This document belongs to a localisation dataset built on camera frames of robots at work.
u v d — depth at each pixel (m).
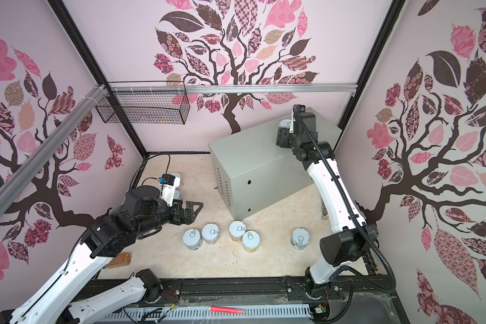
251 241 0.81
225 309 0.70
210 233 0.83
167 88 0.90
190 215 0.57
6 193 0.52
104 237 0.42
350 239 0.41
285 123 0.75
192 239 0.82
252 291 0.75
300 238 0.81
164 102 0.95
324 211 0.93
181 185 0.59
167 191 0.55
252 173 0.68
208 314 0.70
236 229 0.84
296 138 0.61
